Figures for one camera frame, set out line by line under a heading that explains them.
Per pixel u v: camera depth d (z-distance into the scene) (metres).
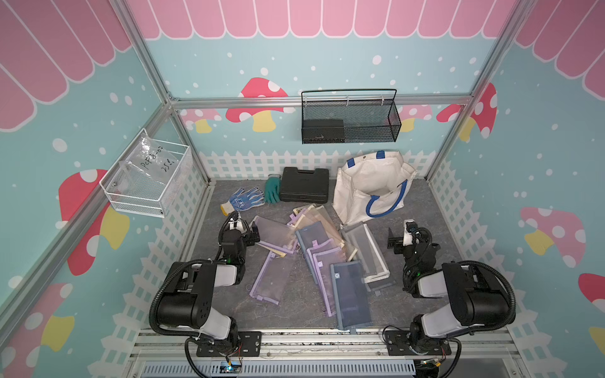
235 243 0.70
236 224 0.80
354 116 0.94
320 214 0.99
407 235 0.78
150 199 0.61
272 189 1.13
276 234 1.03
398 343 0.74
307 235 0.95
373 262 0.87
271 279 0.89
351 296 0.83
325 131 0.88
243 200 1.13
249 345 0.74
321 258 0.89
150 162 0.71
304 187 1.15
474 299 0.45
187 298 0.45
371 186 1.10
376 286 0.85
